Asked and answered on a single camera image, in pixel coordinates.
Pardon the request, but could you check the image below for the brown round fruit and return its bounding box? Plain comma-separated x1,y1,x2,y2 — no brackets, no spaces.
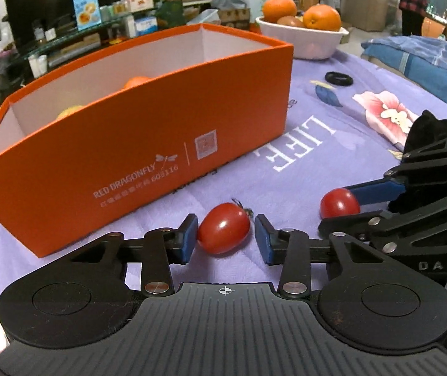
276,16,306,29

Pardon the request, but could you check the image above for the blue face mask box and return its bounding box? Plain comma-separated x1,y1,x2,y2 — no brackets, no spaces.
134,16,159,36

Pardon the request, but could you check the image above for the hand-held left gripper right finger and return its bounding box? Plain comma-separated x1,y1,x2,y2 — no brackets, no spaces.
254,213,394,299

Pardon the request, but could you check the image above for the round yellow pear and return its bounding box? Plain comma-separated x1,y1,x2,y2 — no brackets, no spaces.
56,104,87,120

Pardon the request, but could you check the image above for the white plastic bowl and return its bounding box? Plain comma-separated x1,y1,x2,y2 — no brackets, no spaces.
255,15,350,60

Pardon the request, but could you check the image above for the black rubber ring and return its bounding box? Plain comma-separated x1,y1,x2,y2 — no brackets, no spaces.
324,71,353,87

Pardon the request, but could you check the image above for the clear plastic container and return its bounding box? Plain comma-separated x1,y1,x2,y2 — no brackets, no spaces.
186,9,222,26

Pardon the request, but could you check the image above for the black cloth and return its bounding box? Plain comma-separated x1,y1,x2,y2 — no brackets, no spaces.
388,110,447,212

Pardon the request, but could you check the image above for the large cardboard box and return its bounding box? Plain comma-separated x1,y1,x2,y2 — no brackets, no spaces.
345,0,391,32

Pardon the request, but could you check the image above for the blue blanket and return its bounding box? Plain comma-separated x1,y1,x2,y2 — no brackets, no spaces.
360,34,447,115

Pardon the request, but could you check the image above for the orange cardboard box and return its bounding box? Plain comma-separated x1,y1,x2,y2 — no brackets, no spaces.
0,23,295,259

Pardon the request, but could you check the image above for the large orange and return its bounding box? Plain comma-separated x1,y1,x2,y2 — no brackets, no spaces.
124,76,154,90

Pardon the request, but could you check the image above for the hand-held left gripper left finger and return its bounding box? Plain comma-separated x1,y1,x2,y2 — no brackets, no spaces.
65,213,199,297

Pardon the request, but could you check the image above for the blue snack bag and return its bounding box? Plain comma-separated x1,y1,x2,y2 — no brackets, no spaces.
72,0,102,30

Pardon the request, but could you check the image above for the oblong red cherry tomato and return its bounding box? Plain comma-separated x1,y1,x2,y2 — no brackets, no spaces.
197,202,251,254

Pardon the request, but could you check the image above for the purple floral tablecloth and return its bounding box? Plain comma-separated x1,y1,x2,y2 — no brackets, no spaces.
0,43,447,361

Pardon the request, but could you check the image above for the navel orange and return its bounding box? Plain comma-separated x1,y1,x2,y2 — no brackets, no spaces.
262,0,298,24
302,4,342,31

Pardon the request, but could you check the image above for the round red cherry tomato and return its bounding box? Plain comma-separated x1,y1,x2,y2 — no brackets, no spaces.
320,188,361,219

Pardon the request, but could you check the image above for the dark green bag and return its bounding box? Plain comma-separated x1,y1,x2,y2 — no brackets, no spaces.
157,0,187,28

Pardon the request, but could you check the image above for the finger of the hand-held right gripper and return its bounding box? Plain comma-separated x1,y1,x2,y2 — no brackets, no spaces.
350,128,447,205
318,186,447,258

